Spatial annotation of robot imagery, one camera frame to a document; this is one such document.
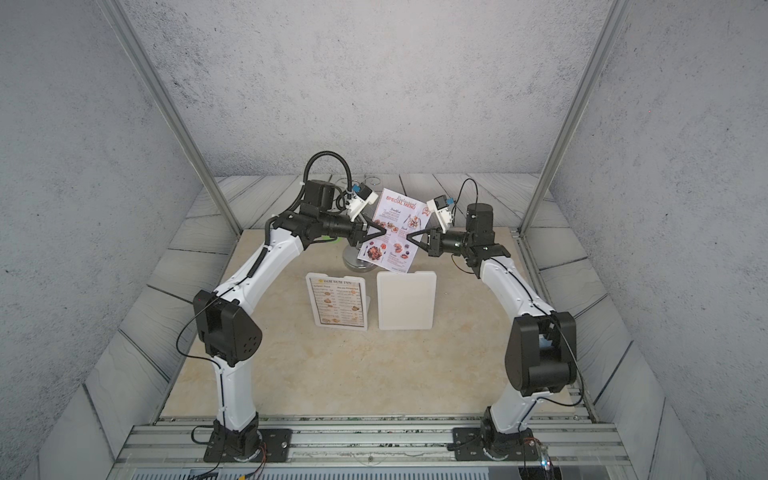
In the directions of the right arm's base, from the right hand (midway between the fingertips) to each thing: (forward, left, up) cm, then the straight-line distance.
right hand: (410, 238), depth 79 cm
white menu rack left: (-9, +12, -16) cm, 22 cm away
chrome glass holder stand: (+20, +22, -29) cm, 42 cm away
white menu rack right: (-8, +1, -17) cm, 19 cm away
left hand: (+1, +6, +2) cm, 6 cm away
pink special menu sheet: (+3, +3, +5) cm, 6 cm away
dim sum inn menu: (-9, +20, -16) cm, 27 cm away
